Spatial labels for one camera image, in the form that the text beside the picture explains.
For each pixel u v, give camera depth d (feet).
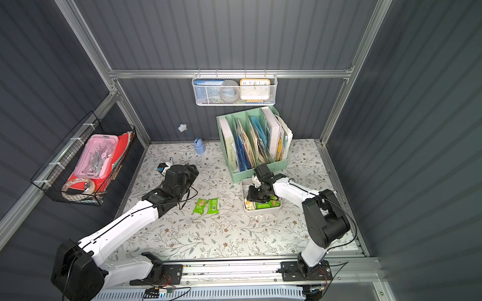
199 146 3.65
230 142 2.84
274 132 3.05
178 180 1.99
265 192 2.23
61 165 2.10
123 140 2.58
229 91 2.96
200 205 3.00
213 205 2.99
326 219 1.53
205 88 2.73
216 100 2.96
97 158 2.37
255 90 2.89
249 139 2.90
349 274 2.42
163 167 2.32
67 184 2.15
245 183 3.21
